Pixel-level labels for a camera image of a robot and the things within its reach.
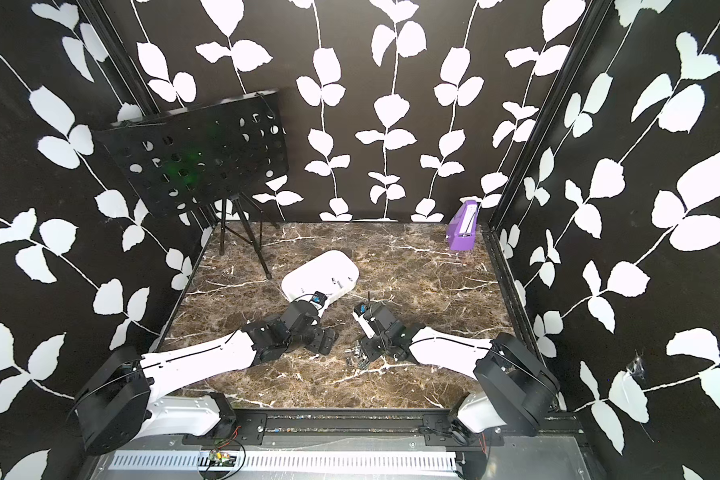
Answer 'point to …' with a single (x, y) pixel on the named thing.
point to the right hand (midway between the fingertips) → (362, 337)
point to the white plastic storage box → (333, 273)
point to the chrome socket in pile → (364, 364)
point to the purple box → (462, 228)
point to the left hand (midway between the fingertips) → (328, 326)
